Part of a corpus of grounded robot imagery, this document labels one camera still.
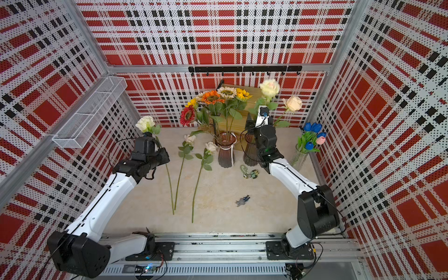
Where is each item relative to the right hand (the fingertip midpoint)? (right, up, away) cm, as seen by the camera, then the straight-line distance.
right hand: (258, 112), depth 78 cm
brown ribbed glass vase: (-2, -21, +20) cm, 29 cm away
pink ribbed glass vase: (-15, -22, +15) cm, 31 cm away
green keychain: (0, -32, +19) cm, 37 cm away
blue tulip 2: (+24, -7, +3) cm, 25 cm away
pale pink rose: (-41, -17, +32) cm, 55 cm away
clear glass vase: (+22, -22, +9) cm, 32 cm away
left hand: (-43, -19, +2) cm, 47 cm away
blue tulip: (+26, -7, 0) cm, 27 cm away
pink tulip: (+26, -13, -4) cm, 30 cm away
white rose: (-52, -5, +2) cm, 52 cm away
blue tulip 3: (+28, -10, -2) cm, 30 cm away
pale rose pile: (-28, -25, +25) cm, 45 cm away
